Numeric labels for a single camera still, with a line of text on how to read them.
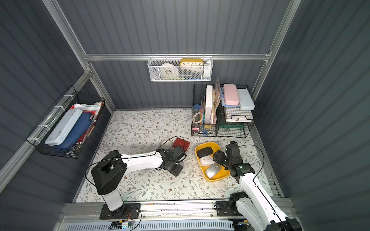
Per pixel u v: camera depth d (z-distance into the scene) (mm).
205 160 885
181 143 970
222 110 1027
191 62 868
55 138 617
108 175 464
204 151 940
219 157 738
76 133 667
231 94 944
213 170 867
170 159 665
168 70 859
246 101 962
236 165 619
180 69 881
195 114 1084
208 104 886
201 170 827
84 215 737
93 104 832
